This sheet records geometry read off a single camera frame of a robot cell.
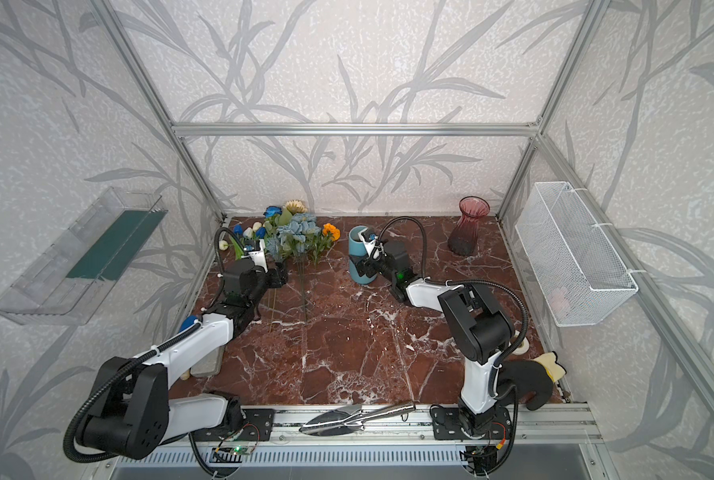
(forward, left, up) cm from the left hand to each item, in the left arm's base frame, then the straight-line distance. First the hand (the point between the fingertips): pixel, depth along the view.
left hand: (281, 250), depth 87 cm
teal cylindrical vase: (0, -22, +2) cm, 22 cm away
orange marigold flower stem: (+15, -9, -15) cm, 23 cm away
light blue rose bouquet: (+12, +1, -11) cm, 16 cm away
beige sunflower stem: (+30, +4, -12) cm, 33 cm away
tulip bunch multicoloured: (-7, +7, +13) cm, 16 cm away
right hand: (+7, -24, -3) cm, 25 cm away
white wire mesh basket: (-18, -70, +18) cm, 75 cm away
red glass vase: (+13, -59, -8) cm, 61 cm away
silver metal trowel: (-41, -22, -17) cm, 49 cm away
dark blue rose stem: (+26, +12, -12) cm, 31 cm away
